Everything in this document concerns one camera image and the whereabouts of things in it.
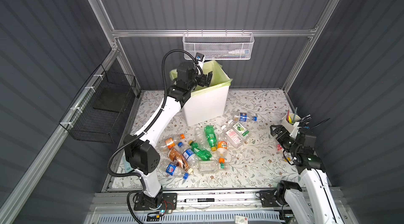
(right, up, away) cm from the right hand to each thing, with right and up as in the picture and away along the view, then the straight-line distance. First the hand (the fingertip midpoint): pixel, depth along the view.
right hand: (278, 132), depth 79 cm
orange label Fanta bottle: (-28, -10, +8) cm, 30 cm away
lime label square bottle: (-15, -1, +16) cm, 22 cm away
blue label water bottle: (-46, -13, +4) cm, 48 cm away
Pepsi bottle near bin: (-12, +6, +20) cm, 24 cm away
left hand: (-38, +32, -2) cm, 50 cm away
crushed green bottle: (-39, -14, +8) cm, 42 cm away
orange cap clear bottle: (-58, -8, +10) cm, 59 cm away
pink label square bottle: (-20, -6, +11) cm, 23 cm away
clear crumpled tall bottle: (-39, -7, +17) cm, 43 cm away
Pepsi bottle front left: (-56, -18, 0) cm, 59 cm away
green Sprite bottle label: (-34, -3, +13) cm, 37 cm away
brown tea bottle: (-51, -15, +4) cm, 53 cm away
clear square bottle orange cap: (-33, -19, +4) cm, 38 cm away
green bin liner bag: (-29, +30, +13) cm, 44 cm away
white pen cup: (+12, +4, +14) cm, 19 cm away
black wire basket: (-87, +10, -5) cm, 88 cm away
